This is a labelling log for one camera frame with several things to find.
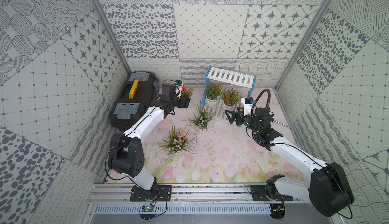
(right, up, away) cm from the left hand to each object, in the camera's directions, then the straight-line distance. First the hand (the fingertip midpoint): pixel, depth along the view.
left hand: (188, 97), depth 86 cm
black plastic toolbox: (-34, +4, +9) cm, 35 cm away
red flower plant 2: (+15, +5, +11) cm, 19 cm away
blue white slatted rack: (+22, +5, +9) cm, 24 cm away
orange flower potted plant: (-1, +3, -3) cm, 4 cm away
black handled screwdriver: (+56, -15, +14) cm, 60 cm away
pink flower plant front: (-6, -23, -10) cm, 26 cm away
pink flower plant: (+8, -13, -1) cm, 15 cm away
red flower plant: (+26, 0, +6) cm, 27 cm away
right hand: (+25, -8, -4) cm, 26 cm away
